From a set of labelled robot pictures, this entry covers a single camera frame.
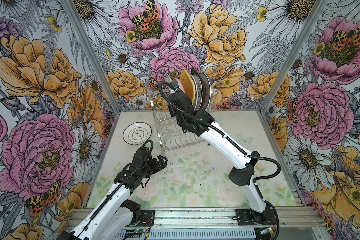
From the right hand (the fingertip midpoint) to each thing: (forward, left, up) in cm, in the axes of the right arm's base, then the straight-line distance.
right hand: (178, 102), depth 72 cm
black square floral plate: (+36, -12, -5) cm, 39 cm away
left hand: (-19, +11, -28) cm, 36 cm away
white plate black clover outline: (+11, +32, -38) cm, 51 cm away
